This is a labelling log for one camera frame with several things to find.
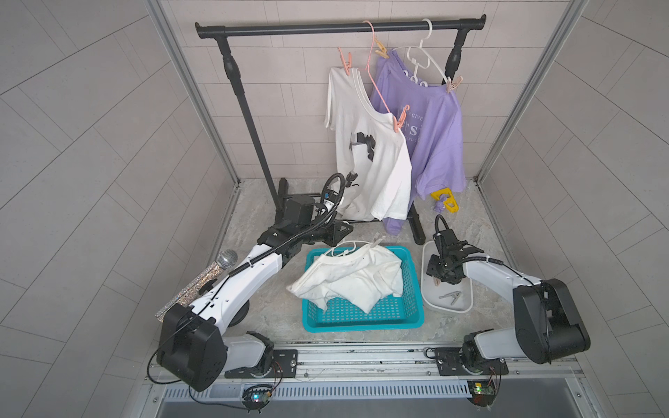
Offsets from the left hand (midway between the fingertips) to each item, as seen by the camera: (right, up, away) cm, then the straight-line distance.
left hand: (354, 227), depth 75 cm
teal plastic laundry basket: (+15, -27, +6) cm, 32 cm away
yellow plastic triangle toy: (+41, +7, +34) cm, 54 cm away
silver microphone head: (-33, -7, -9) cm, 35 cm away
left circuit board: (-25, -41, -10) cm, 49 cm away
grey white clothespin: (+32, -22, +8) cm, 40 cm away
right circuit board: (+34, -43, -7) cm, 55 cm away
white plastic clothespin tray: (+26, -21, +10) cm, 35 cm away
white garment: (+2, -15, +6) cm, 17 cm away
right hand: (+28, -17, +17) cm, 37 cm away
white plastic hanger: (-3, -5, -3) cm, 6 cm away
